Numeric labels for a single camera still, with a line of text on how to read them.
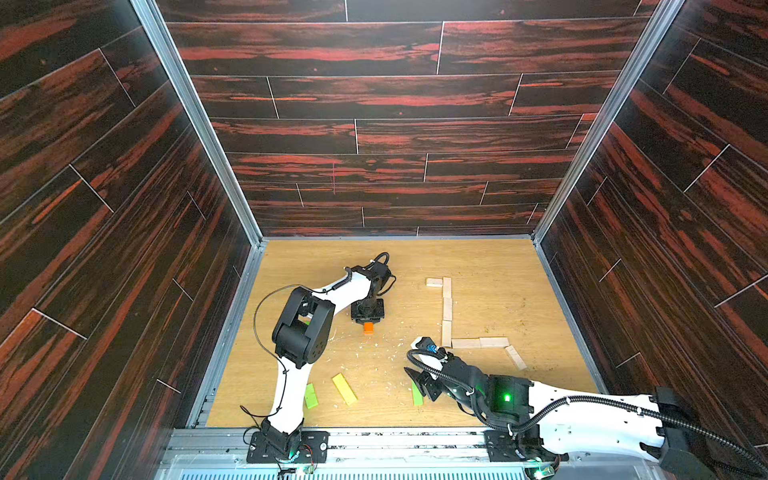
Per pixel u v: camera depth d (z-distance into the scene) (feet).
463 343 2.96
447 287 3.43
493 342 2.96
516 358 2.88
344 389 2.71
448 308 3.24
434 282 3.45
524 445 2.13
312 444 2.42
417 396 2.17
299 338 1.82
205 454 2.41
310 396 2.70
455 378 1.62
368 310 2.82
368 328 3.08
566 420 1.60
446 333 3.07
